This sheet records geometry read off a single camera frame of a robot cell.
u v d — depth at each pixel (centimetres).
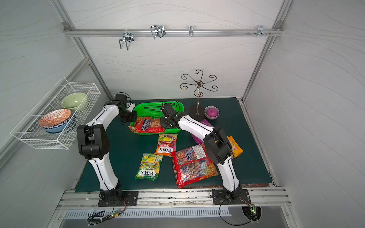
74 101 73
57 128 57
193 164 82
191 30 72
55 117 63
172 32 79
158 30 76
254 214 71
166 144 91
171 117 70
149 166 82
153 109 109
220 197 73
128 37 78
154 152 90
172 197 75
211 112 104
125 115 82
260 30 77
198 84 86
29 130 56
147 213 70
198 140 91
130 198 73
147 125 91
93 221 69
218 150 52
